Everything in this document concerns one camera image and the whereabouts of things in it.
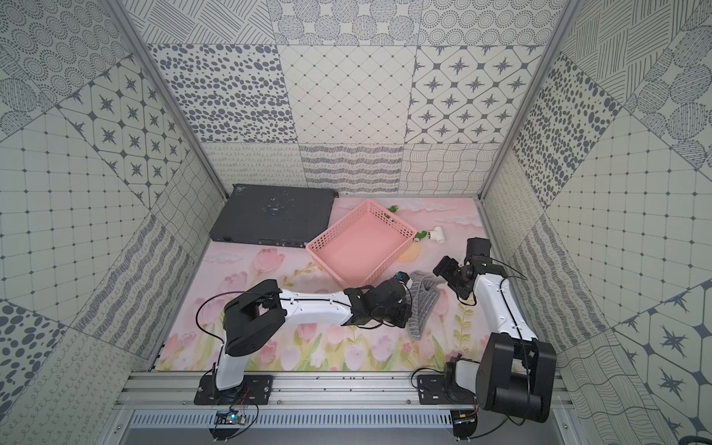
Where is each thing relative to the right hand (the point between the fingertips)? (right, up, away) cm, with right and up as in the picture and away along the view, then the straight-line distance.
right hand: (443, 279), depth 86 cm
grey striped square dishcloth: (-6, -3, -1) cm, 6 cm away
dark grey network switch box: (-59, +21, +24) cm, 67 cm away
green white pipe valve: (+3, +13, +20) cm, 24 cm away
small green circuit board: (-60, -33, -16) cm, 70 cm away
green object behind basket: (-13, +24, +30) cm, 40 cm away
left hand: (-9, -7, -3) cm, 12 cm away
